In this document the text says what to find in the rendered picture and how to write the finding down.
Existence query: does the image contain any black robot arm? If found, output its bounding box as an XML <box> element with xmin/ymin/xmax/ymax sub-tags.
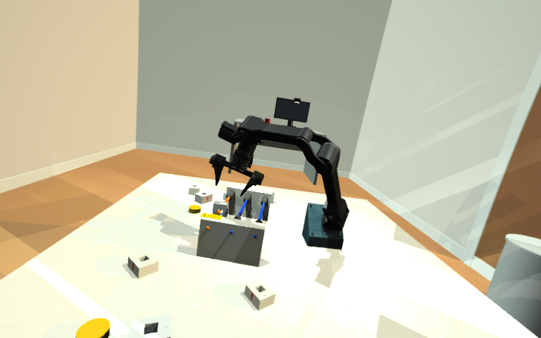
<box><xmin>218</xmin><ymin>115</ymin><xmax>350</xmax><ymax>233</ymax></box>

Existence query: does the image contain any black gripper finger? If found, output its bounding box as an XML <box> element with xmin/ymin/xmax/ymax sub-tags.
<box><xmin>240</xmin><ymin>179</ymin><xmax>256</xmax><ymax>196</ymax></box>
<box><xmin>212</xmin><ymin>165</ymin><xmax>224</xmax><ymax>186</ymax></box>

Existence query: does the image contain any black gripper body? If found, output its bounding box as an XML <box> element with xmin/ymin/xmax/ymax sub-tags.
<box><xmin>209</xmin><ymin>147</ymin><xmax>264</xmax><ymax>185</ymax></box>

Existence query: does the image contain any yellow disc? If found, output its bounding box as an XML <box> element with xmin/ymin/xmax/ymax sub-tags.
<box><xmin>75</xmin><ymin>318</ymin><xmax>110</xmax><ymax>338</ymax></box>
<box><xmin>188</xmin><ymin>205</ymin><xmax>201</xmax><ymax>213</ymax></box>

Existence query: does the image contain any white block with red arrow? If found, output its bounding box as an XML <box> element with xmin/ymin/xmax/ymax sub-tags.
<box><xmin>194</xmin><ymin>191</ymin><xmax>213</xmax><ymax>204</ymax></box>

